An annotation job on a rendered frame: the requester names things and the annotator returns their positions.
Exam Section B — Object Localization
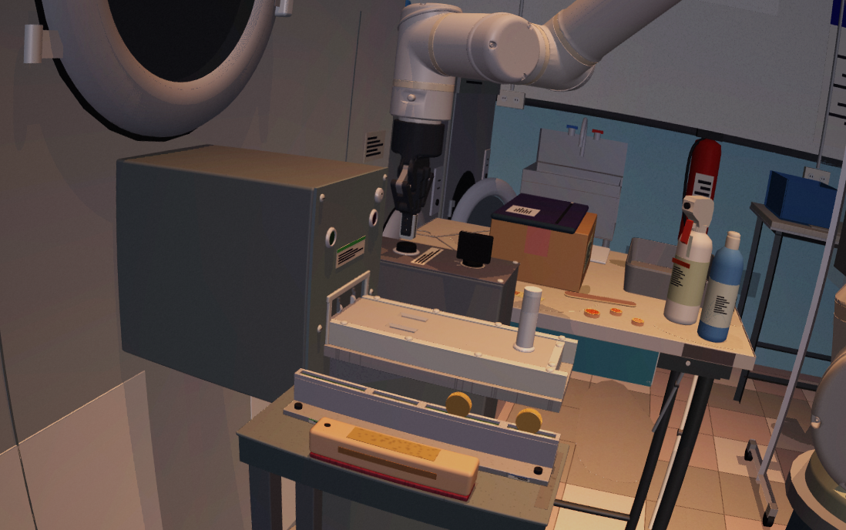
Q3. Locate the tan table with black legs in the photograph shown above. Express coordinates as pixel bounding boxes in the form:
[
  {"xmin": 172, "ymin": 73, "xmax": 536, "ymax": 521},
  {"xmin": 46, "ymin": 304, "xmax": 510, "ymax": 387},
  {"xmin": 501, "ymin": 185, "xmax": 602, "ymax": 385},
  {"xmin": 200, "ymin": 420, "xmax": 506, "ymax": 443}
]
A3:
[{"xmin": 423, "ymin": 216, "xmax": 757, "ymax": 530}]

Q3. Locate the round grey machine door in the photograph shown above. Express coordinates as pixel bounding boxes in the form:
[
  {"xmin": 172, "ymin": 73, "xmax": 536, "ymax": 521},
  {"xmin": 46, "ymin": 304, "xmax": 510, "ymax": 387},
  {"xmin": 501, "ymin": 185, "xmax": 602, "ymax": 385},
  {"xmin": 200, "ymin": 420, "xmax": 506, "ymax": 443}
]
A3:
[{"xmin": 22, "ymin": 0, "xmax": 296, "ymax": 142}]

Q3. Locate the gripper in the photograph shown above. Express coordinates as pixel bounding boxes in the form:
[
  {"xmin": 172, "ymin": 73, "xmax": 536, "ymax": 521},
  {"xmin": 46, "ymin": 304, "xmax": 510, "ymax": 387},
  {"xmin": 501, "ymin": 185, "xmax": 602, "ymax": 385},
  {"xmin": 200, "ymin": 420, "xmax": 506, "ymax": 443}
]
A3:
[{"xmin": 391, "ymin": 119, "xmax": 447, "ymax": 239}]

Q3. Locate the grey control box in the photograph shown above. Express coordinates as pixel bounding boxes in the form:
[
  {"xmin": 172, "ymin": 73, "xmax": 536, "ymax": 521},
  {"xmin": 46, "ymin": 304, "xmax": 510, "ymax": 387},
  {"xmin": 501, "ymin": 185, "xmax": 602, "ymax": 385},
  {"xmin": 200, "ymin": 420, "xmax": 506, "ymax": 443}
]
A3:
[{"xmin": 378, "ymin": 234, "xmax": 521, "ymax": 326}]

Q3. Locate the large grey cleaning machine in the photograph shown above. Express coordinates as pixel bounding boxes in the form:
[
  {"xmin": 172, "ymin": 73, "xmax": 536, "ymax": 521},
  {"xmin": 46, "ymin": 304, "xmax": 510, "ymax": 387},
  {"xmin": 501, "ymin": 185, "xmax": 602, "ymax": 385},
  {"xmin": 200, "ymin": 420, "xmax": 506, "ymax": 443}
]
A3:
[{"xmin": 0, "ymin": 0, "xmax": 404, "ymax": 530}]

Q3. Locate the flat wooden stick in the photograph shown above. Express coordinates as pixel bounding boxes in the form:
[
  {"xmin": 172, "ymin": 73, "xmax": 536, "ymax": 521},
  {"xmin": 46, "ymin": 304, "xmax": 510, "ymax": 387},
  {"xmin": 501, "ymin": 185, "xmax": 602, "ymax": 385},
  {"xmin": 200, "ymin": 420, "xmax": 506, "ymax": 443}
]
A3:
[{"xmin": 564, "ymin": 288, "xmax": 639, "ymax": 309}]

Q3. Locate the dark grey small table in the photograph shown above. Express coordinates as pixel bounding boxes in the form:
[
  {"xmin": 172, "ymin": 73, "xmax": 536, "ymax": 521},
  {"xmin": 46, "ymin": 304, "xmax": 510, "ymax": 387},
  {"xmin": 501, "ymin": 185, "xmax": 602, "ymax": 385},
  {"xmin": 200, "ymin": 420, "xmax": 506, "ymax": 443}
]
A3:
[{"xmin": 237, "ymin": 386, "xmax": 576, "ymax": 530}]

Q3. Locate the brown cardboard box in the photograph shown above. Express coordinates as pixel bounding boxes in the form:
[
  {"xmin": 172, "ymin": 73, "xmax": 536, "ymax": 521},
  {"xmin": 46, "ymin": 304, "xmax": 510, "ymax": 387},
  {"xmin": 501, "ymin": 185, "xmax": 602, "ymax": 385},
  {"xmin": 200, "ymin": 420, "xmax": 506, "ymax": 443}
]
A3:
[{"xmin": 490, "ymin": 207, "xmax": 599, "ymax": 293}]

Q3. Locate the dark purple flat box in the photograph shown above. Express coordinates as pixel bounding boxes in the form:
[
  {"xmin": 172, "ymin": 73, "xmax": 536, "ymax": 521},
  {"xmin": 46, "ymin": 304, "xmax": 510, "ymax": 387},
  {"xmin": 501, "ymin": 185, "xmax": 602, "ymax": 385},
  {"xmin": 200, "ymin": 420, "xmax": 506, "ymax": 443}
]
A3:
[{"xmin": 502, "ymin": 193, "xmax": 591, "ymax": 234}]

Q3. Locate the grey cylinder slide handle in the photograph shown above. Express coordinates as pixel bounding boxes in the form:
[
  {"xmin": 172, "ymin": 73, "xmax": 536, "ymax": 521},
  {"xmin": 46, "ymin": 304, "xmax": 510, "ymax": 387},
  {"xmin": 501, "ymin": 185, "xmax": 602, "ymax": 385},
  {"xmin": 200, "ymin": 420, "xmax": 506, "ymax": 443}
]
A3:
[{"xmin": 513, "ymin": 285, "xmax": 545, "ymax": 354}]

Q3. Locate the dark grey coin box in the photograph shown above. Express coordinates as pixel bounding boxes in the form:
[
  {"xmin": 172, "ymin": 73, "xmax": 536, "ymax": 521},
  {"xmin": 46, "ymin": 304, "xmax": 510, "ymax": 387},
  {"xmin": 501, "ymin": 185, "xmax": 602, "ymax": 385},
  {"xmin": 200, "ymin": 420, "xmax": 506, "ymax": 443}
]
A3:
[{"xmin": 116, "ymin": 144, "xmax": 389, "ymax": 404}]

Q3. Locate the black selector knob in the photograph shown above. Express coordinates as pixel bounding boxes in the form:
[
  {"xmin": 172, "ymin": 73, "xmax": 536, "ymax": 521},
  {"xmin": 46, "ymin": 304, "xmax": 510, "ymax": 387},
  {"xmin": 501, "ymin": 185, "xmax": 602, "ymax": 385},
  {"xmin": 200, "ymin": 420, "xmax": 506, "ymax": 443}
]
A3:
[{"xmin": 456, "ymin": 230, "xmax": 495, "ymax": 269}]

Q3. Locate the grey token rack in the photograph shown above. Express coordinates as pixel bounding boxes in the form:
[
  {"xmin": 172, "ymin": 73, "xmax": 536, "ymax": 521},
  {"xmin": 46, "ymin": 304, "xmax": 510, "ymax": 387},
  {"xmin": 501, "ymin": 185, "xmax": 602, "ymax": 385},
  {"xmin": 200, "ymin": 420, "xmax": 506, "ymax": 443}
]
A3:
[{"xmin": 282, "ymin": 367, "xmax": 562, "ymax": 488}]

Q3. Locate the tan block with red base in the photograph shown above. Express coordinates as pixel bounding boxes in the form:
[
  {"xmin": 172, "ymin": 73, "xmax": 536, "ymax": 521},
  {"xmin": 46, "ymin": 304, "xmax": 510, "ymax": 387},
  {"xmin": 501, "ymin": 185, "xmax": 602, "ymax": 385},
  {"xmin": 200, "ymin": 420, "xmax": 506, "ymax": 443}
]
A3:
[{"xmin": 308, "ymin": 417, "xmax": 481, "ymax": 501}]

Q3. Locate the white spray bottle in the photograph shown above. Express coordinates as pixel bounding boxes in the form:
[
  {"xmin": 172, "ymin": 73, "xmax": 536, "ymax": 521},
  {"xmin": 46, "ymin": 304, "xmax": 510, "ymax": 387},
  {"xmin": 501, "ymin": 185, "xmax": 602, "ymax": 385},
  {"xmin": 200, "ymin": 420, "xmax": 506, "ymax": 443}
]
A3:
[{"xmin": 663, "ymin": 194, "xmax": 717, "ymax": 326}]

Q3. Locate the red fire extinguisher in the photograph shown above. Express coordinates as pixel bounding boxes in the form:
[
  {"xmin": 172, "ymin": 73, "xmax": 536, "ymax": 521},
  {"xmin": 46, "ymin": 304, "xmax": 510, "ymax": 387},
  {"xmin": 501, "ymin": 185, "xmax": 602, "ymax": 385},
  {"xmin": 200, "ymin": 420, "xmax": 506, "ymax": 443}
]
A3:
[{"xmin": 680, "ymin": 136, "xmax": 723, "ymax": 241}]

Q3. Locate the grey plastic bin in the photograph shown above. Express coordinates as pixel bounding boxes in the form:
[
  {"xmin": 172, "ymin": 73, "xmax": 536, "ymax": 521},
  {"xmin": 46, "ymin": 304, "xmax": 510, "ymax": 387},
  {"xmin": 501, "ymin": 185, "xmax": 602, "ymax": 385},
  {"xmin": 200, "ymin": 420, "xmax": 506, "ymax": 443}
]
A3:
[{"xmin": 623, "ymin": 236, "xmax": 679, "ymax": 300}]

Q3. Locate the blue box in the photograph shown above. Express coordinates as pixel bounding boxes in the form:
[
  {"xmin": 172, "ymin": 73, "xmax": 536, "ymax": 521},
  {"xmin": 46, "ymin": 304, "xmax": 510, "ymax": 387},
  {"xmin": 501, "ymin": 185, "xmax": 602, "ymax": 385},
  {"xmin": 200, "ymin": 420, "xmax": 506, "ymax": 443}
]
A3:
[{"xmin": 764, "ymin": 169, "xmax": 840, "ymax": 230}]

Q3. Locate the grey coin slide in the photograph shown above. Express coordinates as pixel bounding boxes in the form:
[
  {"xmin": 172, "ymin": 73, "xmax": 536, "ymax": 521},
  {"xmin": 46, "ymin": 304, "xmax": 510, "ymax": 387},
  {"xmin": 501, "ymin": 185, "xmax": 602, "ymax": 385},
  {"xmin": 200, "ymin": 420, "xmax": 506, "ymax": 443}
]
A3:
[{"xmin": 322, "ymin": 270, "xmax": 579, "ymax": 413}]

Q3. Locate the white wall poster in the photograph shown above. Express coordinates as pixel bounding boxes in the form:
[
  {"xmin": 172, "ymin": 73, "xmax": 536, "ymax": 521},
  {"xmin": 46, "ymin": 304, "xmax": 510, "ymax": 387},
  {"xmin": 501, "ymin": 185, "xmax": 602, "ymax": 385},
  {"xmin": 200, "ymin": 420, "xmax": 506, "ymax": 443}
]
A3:
[{"xmin": 827, "ymin": 0, "xmax": 846, "ymax": 165}]

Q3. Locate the grey side table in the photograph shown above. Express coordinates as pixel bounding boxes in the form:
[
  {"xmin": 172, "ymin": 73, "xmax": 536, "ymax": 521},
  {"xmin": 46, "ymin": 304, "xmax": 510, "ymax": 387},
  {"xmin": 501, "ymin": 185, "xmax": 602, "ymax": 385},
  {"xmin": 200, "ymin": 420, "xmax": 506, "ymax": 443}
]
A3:
[{"xmin": 733, "ymin": 202, "xmax": 846, "ymax": 404}]

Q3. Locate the grey washer with white door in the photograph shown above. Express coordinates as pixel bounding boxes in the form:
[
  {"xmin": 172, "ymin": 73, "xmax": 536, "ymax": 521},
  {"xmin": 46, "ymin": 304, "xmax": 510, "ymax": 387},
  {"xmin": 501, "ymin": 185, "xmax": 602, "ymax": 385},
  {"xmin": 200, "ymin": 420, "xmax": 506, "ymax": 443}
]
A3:
[{"xmin": 433, "ymin": 76, "xmax": 519, "ymax": 229}]

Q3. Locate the grey wall sink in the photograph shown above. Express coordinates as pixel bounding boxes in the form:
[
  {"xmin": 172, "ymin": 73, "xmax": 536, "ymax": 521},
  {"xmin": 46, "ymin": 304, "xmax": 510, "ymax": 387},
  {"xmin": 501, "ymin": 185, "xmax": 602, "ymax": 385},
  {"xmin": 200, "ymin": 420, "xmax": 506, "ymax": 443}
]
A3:
[{"xmin": 519, "ymin": 117, "xmax": 629, "ymax": 246}]

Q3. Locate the blue bottle with white cap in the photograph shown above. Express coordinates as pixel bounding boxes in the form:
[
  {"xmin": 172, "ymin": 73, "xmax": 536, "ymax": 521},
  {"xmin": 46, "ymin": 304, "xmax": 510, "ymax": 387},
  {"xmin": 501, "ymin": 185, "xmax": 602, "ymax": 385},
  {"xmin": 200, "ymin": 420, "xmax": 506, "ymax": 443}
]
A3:
[{"xmin": 697, "ymin": 230, "xmax": 745, "ymax": 344}]

